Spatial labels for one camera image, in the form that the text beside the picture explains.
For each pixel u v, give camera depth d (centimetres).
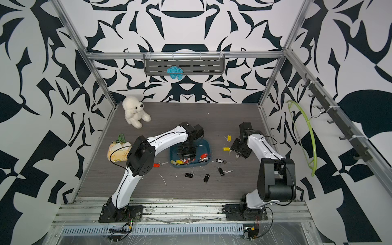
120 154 90
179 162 91
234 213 73
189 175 87
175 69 91
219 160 92
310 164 67
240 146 77
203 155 94
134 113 99
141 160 55
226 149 97
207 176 86
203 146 96
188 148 78
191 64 94
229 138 102
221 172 88
